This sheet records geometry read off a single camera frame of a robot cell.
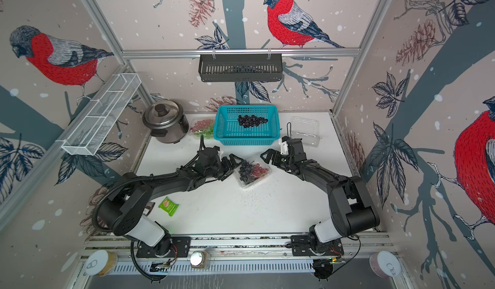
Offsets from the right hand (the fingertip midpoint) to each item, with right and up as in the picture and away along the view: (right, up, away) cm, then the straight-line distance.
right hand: (268, 155), depth 91 cm
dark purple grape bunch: (-11, +18, +22) cm, 30 cm away
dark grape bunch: (-11, -8, -2) cm, 14 cm away
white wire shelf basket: (-70, +11, -19) cm, 73 cm away
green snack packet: (-46, -21, -7) cm, 51 cm away
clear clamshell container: (-8, -3, +2) cm, 9 cm away
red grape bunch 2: (-38, +15, +18) cm, 45 cm away
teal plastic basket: (-21, +11, +20) cm, 31 cm away
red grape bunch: (-5, -8, -1) cm, 9 cm away
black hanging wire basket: (-14, +47, +14) cm, 51 cm away
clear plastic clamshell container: (-43, +17, +18) cm, 49 cm away
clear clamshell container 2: (+25, +12, +23) cm, 36 cm away
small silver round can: (-26, -30, -28) cm, 49 cm away
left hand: (-12, -3, -5) cm, 13 cm away
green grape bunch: (-33, +10, +15) cm, 38 cm away
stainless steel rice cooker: (-51, +17, +4) cm, 54 cm away
